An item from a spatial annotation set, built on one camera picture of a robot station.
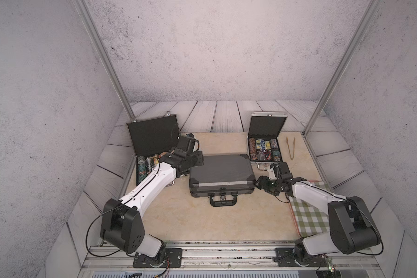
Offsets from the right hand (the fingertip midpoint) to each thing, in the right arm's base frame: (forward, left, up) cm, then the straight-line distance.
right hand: (259, 185), depth 90 cm
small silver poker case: (+29, -8, -3) cm, 30 cm away
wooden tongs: (+29, -27, -5) cm, 39 cm away
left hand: (+7, +28, +15) cm, 32 cm away
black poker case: (+1, +20, +6) cm, 21 cm away
